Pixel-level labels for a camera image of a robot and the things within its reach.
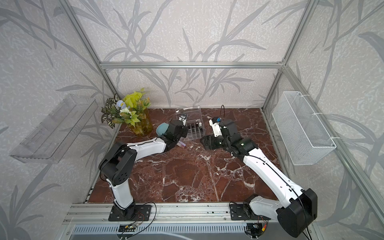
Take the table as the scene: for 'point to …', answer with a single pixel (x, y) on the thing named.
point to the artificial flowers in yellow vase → (132, 109)
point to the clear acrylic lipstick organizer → (195, 123)
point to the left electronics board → (126, 228)
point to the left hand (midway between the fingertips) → (184, 123)
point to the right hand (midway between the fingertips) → (206, 138)
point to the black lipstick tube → (197, 126)
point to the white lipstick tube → (200, 124)
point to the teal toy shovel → (161, 128)
